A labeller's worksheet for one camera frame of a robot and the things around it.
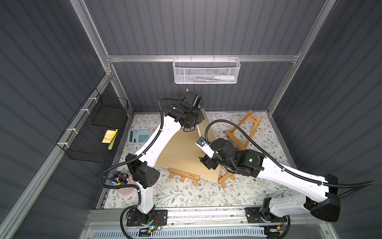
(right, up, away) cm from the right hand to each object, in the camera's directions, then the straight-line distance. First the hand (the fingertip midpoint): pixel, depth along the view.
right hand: (206, 150), depth 69 cm
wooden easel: (-12, -17, +17) cm, 27 cm away
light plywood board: (-13, -7, +23) cm, 27 cm away
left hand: (0, +14, +7) cm, 16 cm away
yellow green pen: (-45, +2, 0) cm, 45 cm away
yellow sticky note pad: (-49, +6, +5) cm, 50 cm away
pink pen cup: (-43, -15, +5) cm, 46 cm away
